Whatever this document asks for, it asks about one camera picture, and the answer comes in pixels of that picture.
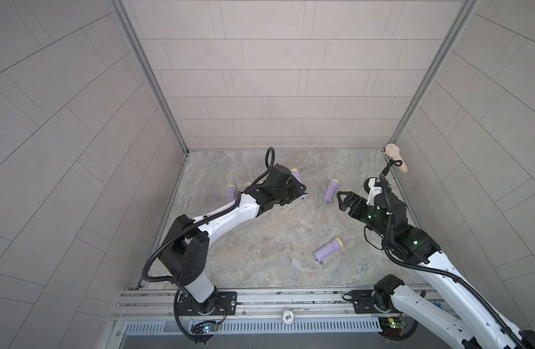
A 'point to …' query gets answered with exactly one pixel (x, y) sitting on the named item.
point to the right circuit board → (392, 326)
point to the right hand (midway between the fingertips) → (342, 198)
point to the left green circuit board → (205, 327)
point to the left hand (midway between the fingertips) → (308, 188)
